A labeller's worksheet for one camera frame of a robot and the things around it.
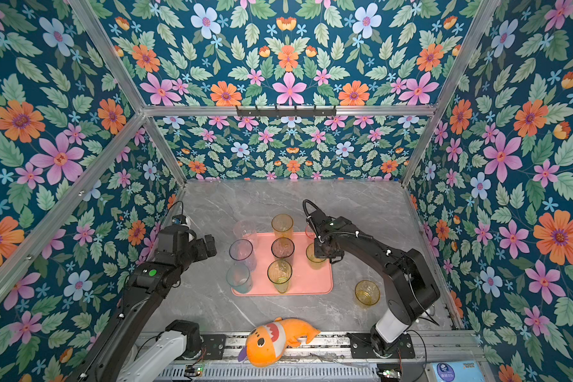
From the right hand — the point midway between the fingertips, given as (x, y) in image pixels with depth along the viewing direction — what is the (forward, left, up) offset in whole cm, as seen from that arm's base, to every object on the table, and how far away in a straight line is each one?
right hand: (328, 249), depth 88 cm
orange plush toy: (-32, +19, +2) cm, 37 cm away
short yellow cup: (-14, -14, -7) cm, 21 cm away
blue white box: (-35, -39, -4) cm, 53 cm away
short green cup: (-4, +5, -2) cm, 7 cm away
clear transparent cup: (+9, +34, -2) cm, 36 cm away
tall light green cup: (-10, +17, +1) cm, 20 cm away
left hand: (-5, +42, +12) cm, 44 cm away
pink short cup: (-4, +7, +18) cm, 19 cm away
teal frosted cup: (-11, +33, -3) cm, 34 cm away
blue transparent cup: (-2, +32, +2) cm, 32 cm away
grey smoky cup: (-2, +17, +4) cm, 17 cm away
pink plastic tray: (-10, +9, -6) cm, 15 cm away
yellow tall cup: (+9, +18, +2) cm, 21 cm away
